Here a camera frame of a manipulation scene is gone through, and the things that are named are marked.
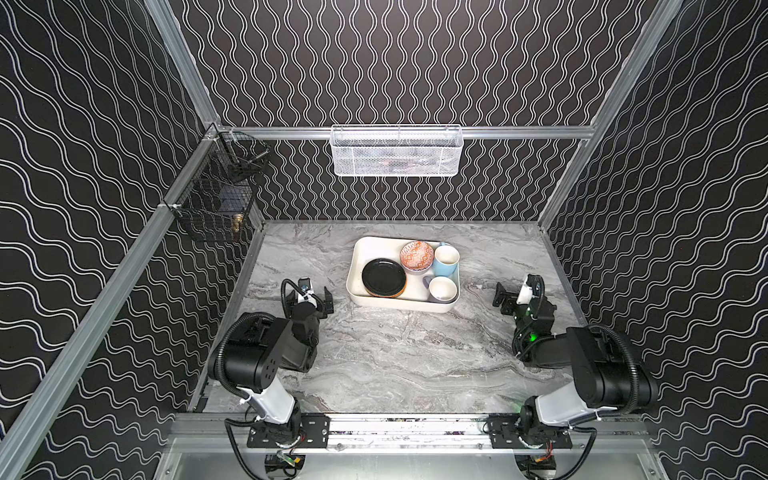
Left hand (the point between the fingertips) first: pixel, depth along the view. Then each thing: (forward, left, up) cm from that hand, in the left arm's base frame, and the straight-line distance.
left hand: (309, 290), depth 92 cm
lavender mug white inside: (+5, -41, -4) cm, 42 cm away
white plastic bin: (+20, -14, -3) cm, 24 cm away
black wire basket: (+22, +32, +18) cm, 43 cm away
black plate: (+9, -22, -5) cm, 25 cm away
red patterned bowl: (+17, -33, -3) cm, 37 cm away
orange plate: (+3, -27, -6) cm, 28 cm away
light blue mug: (+15, -43, -2) cm, 46 cm away
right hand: (+3, -64, 0) cm, 65 cm away
